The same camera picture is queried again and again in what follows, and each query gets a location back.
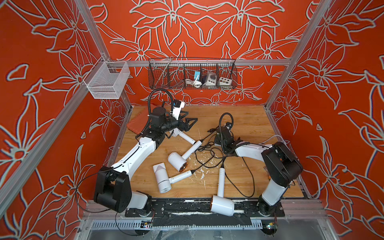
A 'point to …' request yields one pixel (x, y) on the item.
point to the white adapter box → (211, 79)
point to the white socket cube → (225, 83)
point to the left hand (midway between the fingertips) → (191, 115)
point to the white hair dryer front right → (219, 204)
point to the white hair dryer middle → (178, 162)
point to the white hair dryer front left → (164, 183)
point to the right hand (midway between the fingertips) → (214, 137)
